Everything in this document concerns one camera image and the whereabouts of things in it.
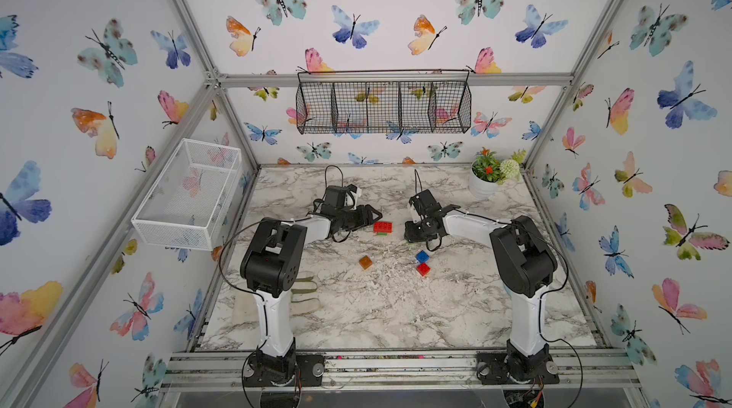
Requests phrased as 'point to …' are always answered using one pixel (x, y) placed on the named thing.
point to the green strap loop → (304, 279)
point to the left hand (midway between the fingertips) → (380, 215)
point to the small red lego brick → (423, 269)
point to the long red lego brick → (383, 227)
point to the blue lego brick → (422, 256)
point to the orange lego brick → (365, 262)
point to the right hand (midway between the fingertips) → (411, 231)
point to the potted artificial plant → (487, 173)
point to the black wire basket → (375, 101)
